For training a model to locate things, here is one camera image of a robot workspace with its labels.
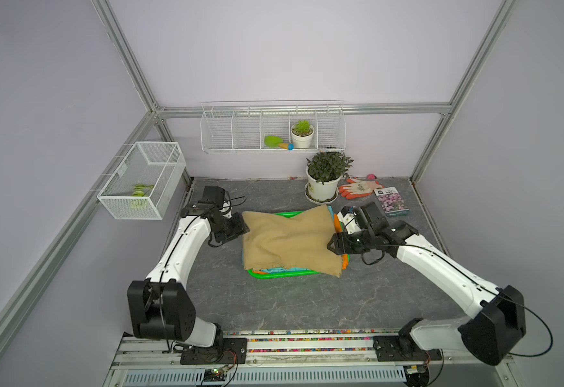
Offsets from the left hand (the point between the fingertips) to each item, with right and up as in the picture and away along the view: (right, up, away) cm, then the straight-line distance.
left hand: (245, 232), depth 82 cm
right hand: (+30, -4, -2) cm, 31 cm away
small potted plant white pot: (+20, +37, +9) cm, 43 cm away
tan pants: (+10, -3, 0) cm, 10 cm away
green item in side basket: (-32, +14, -6) cm, 36 cm away
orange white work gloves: (+47, +17, +34) cm, 61 cm away
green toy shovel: (+9, +36, +19) cm, 42 cm away
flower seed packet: (+63, +10, +29) cm, 70 cm away
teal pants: (+13, -13, -1) cm, 18 cm away
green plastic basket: (+5, -14, -2) cm, 15 cm away
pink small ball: (+58, +23, +42) cm, 75 cm away
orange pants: (+34, -10, -2) cm, 35 cm away
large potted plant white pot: (+30, +23, +17) cm, 41 cm away
